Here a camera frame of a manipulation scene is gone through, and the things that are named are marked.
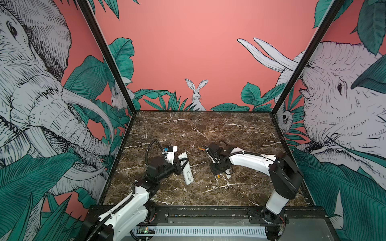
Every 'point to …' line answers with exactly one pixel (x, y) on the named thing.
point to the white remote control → (187, 174)
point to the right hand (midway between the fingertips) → (212, 170)
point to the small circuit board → (146, 230)
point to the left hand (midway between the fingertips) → (188, 158)
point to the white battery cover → (227, 171)
